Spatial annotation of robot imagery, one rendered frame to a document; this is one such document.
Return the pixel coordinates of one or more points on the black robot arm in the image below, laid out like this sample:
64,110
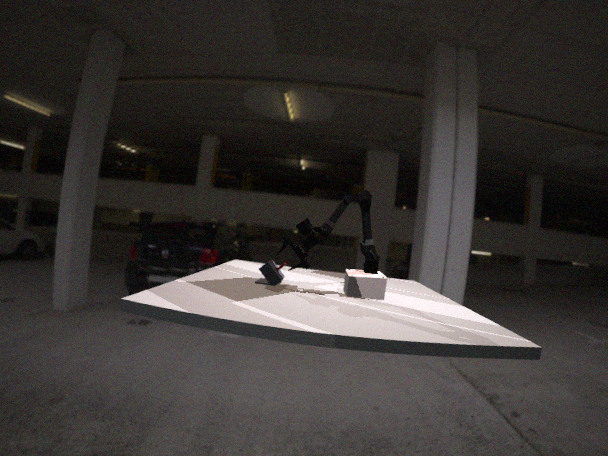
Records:
367,246

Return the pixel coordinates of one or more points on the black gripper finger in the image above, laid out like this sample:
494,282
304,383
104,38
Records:
296,266
282,248

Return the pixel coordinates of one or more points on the grey metal panel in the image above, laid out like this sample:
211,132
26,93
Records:
272,276

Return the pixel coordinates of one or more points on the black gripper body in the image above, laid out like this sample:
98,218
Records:
288,240

